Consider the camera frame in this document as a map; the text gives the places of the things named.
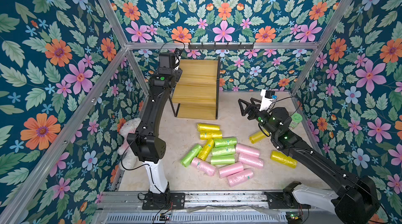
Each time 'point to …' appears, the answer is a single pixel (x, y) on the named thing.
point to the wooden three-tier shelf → (196, 95)
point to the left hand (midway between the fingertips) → (170, 64)
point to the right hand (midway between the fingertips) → (245, 98)
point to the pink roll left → (204, 166)
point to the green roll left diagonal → (187, 159)
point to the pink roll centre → (230, 169)
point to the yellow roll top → (204, 127)
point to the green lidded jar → (296, 118)
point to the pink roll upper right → (242, 148)
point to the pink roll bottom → (239, 178)
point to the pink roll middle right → (250, 160)
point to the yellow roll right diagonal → (256, 137)
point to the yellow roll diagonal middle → (205, 149)
